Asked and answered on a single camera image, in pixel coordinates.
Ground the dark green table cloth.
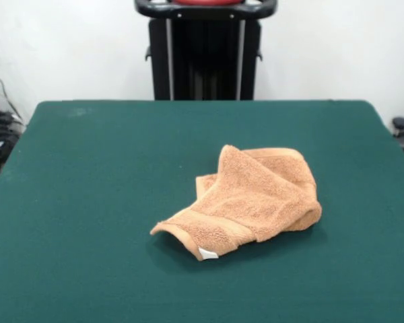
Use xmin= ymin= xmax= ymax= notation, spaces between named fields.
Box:
xmin=0 ymin=99 xmax=404 ymax=323

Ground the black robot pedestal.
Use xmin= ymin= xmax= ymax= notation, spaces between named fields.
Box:
xmin=133 ymin=0 xmax=277 ymax=102

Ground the tan terry towel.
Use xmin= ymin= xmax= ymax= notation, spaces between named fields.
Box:
xmin=149 ymin=144 xmax=323 ymax=262

